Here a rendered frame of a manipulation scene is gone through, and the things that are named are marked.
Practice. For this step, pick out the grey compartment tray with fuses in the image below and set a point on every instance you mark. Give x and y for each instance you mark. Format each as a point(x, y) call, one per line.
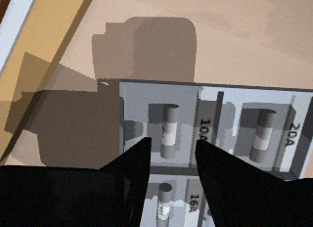
point(203, 113)

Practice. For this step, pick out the white ceramic fuse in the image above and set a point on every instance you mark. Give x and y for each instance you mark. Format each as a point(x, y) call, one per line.
point(265, 124)
point(168, 131)
point(163, 207)

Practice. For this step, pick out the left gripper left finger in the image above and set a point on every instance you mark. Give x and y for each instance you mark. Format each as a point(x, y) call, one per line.
point(47, 196)

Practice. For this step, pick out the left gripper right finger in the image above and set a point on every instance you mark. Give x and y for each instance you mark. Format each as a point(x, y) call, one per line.
point(241, 195)

